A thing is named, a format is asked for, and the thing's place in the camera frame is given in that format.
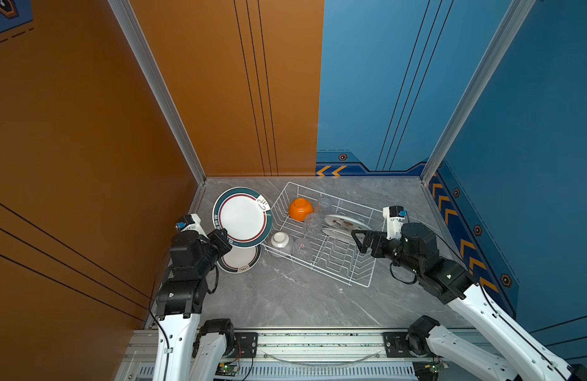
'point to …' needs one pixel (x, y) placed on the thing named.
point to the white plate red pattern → (345, 222)
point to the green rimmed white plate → (246, 213)
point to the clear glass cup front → (301, 248)
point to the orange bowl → (300, 208)
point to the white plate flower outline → (339, 236)
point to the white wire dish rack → (343, 259)
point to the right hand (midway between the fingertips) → (359, 234)
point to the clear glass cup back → (325, 205)
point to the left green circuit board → (228, 369)
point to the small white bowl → (280, 239)
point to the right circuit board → (428, 370)
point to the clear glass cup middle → (312, 225)
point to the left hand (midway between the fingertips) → (229, 227)
